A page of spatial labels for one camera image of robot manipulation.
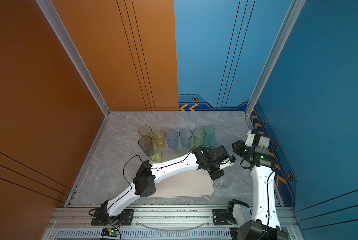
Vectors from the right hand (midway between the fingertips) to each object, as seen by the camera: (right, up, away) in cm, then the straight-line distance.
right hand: (234, 144), depth 78 cm
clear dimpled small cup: (-36, -8, +14) cm, 40 cm away
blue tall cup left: (-33, +3, +11) cm, 35 cm away
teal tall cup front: (-9, +1, +18) cm, 21 cm away
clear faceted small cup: (-3, -22, +7) cm, 23 cm away
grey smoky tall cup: (-50, -1, +14) cm, 52 cm away
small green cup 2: (-28, -5, +9) cm, 30 cm away
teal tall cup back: (-10, +7, +16) cm, 20 cm away
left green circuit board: (-62, -41, -7) cm, 75 cm away
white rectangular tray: (-20, -22, +5) cm, 30 cm away
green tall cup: (-17, +4, +16) cm, 24 cm away
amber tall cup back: (-50, +7, +14) cm, 53 cm away
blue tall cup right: (-25, +3, +10) cm, 28 cm away
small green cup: (-44, -10, +16) cm, 48 cm away
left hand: (-6, -15, +1) cm, 16 cm away
